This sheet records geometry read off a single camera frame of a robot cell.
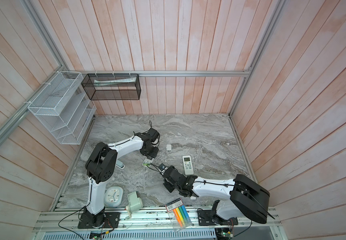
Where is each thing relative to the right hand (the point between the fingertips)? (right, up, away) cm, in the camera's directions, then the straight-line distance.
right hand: (166, 177), depth 85 cm
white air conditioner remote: (+13, +6, +6) cm, 16 cm away
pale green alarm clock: (-28, -8, -7) cm, 30 cm away
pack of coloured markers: (+6, -16, -11) cm, 20 cm away
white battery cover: (+1, +16, +16) cm, 23 cm away
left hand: (-10, +10, +11) cm, 18 cm away
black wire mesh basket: (-36, +58, +18) cm, 71 cm away
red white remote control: (-12, +8, +7) cm, 16 cm away
